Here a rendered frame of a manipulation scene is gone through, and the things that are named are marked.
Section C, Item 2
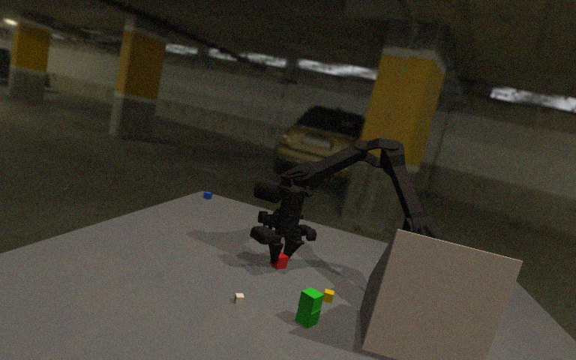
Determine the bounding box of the red block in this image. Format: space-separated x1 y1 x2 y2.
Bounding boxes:
269 252 289 269

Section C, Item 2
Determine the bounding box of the green block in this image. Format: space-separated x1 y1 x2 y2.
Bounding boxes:
298 287 324 314
295 307 321 329

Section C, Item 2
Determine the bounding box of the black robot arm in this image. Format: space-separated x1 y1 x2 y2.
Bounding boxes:
253 138 451 243

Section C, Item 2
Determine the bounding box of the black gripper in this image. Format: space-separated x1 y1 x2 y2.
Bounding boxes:
250 207 317 265

